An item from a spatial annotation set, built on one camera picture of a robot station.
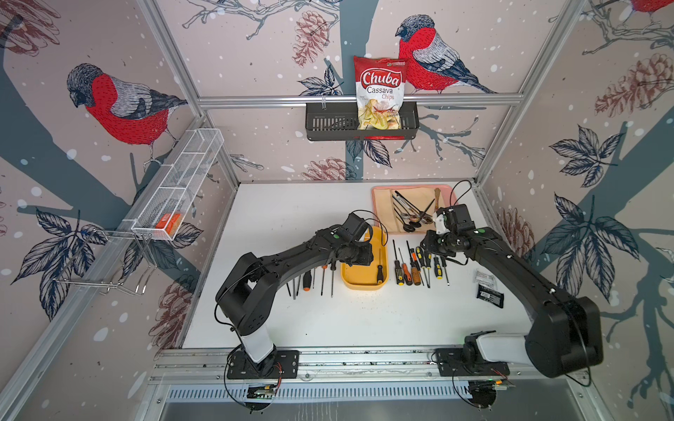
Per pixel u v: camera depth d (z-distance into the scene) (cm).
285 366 73
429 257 95
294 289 88
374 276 90
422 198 114
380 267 92
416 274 90
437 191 117
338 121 107
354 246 66
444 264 94
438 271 90
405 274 91
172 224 66
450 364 73
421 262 95
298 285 89
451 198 114
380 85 82
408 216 107
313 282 90
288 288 88
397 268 92
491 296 86
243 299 45
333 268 92
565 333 41
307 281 88
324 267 93
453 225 66
